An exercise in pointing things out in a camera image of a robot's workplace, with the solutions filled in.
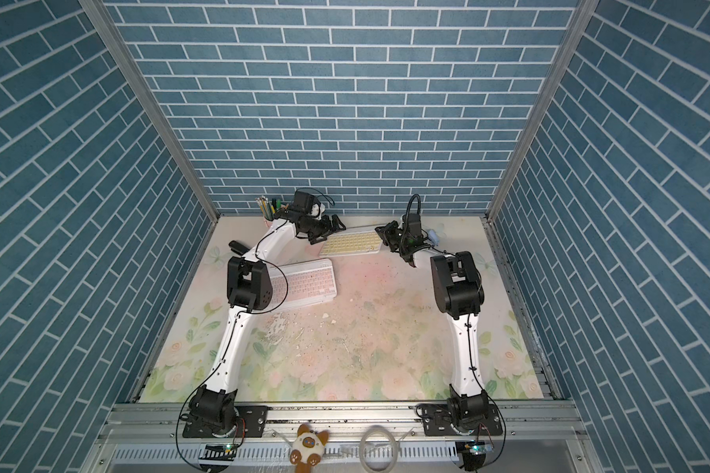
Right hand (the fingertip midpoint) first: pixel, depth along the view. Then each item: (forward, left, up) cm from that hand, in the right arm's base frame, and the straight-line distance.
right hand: (375, 228), depth 105 cm
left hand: (0, +12, -3) cm, 12 cm away
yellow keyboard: (-5, +8, -4) cm, 10 cm away
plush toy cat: (-66, +11, -7) cm, 67 cm away
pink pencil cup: (-2, +39, +1) cm, 39 cm away
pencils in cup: (+1, +38, +5) cm, 39 cm away
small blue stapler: (+3, -22, -6) cm, 23 cm away
